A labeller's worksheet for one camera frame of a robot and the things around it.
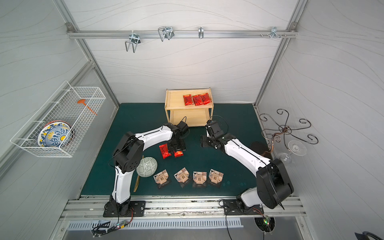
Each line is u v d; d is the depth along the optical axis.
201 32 0.78
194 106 0.91
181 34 0.80
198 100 0.93
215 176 0.84
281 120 0.71
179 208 0.75
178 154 0.92
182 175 0.84
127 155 0.53
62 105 0.70
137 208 0.74
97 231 0.68
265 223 0.71
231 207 0.73
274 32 0.77
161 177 0.84
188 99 0.93
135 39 0.78
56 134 0.62
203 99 0.93
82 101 0.79
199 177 0.84
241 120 1.14
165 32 0.77
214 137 0.66
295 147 0.59
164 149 0.93
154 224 0.70
